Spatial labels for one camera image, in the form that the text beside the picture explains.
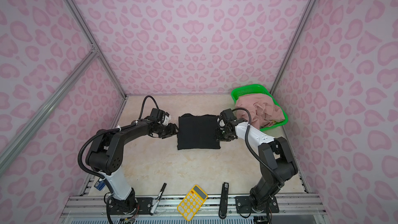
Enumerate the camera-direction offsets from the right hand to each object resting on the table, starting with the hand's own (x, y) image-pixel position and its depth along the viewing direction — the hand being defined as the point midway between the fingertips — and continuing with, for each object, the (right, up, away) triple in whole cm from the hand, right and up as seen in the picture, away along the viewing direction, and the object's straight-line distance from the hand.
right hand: (217, 136), depth 89 cm
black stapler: (+1, -29, -18) cm, 34 cm away
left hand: (-24, +3, +5) cm, 25 cm away
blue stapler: (-60, -22, -12) cm, 65 cm away
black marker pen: (-30, -28, -14) cm, 43 cm away
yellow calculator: (-14, -29, -16) cm, 35 cm away
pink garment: (+27, +15, +1) cm, 31 cm away
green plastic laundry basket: (+32, +30, +25) cm, 50 cm away
